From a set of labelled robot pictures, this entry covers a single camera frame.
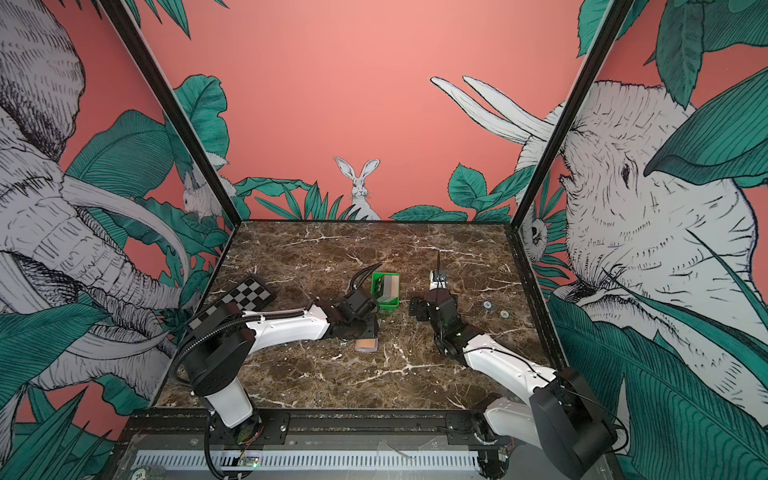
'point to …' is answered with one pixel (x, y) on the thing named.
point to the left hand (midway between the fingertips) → (377, 325)
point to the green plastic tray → (376, 290)
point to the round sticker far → (487, 304)
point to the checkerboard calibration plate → (252, 294)
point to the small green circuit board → (251, 461)
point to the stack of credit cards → (391, 288)
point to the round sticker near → (504, 314)
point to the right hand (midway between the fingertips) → (423, 290)
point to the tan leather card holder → (367, 344)
